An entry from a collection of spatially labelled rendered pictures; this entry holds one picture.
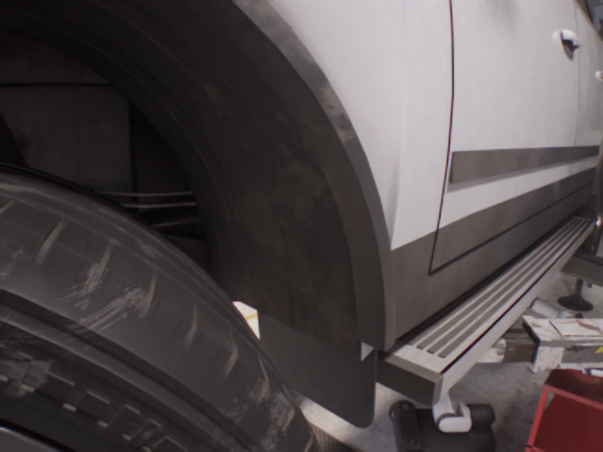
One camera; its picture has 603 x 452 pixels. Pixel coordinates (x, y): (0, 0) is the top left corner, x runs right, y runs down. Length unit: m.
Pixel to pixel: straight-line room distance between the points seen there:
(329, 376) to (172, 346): 0.47
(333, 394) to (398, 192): 0.36
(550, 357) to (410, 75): 0.88
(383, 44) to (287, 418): 0.38
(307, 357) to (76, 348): 0.52
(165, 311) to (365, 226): 0.27
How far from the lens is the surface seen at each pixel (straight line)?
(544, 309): 2.25
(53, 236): 0.26
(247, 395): 0.29
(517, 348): 1.15
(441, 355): 0.76
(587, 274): 1.95
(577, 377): 2.46
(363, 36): 0.45
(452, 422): 2.79
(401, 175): 0.50
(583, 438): 2.67
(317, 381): 0.73
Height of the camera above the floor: 2.05
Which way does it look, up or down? 14 degrees down
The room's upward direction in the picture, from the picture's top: straight up
